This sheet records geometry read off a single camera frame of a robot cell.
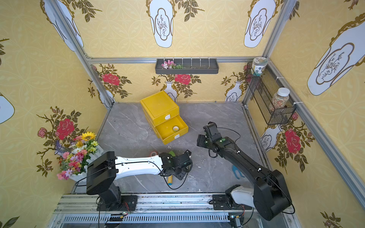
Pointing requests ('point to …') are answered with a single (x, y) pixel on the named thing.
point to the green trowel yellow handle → (170, 177)
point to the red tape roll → (152, 154)
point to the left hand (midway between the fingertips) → (178, 167)
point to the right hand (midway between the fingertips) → (204, 138)
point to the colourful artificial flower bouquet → (72, 159)
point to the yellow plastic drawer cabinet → (161, 112)
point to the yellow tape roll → (176, 128)
